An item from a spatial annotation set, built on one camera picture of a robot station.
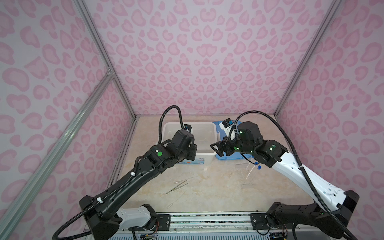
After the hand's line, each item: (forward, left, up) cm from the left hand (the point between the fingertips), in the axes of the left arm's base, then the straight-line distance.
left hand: (194, 145), depth 71 cm
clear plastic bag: (-10, -29, -25) cm, 40 cm away
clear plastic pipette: (-19, +13, -27) cm, 35 cm away
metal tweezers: (-10, +9, -27) cm, 30 cm away
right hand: (0, -11, +3) cm, 11 cm away
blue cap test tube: (-13, -24, +6) cm, 28 cm away
